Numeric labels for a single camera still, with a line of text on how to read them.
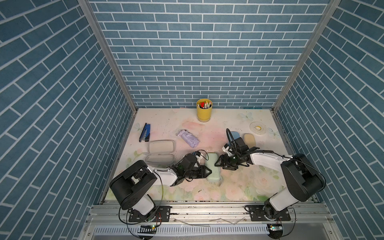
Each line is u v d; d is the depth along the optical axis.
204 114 1.07
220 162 0.81
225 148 0.87
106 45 0.85
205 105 1.05
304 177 0.49
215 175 0.82
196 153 0.83
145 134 1.04
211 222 0.72
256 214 0.73
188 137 1.00
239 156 0.70
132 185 0.45
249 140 0.98
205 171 0.81
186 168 0.69
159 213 0.72
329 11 0.72
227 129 0.81
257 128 1.10
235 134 1.03
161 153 0.94
